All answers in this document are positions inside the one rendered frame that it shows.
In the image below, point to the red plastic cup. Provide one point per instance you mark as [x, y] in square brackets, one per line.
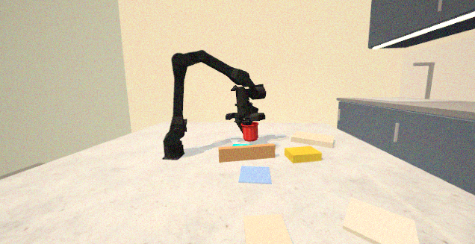
[250, 132]

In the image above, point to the yellow flat block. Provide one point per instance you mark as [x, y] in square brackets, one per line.
[303, 154]

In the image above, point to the wooden beam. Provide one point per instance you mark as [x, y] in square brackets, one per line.
[251, 152]

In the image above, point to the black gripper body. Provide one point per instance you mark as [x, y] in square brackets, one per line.
[243, 112]

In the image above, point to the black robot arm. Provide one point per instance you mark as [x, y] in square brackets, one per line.
[173, 148]

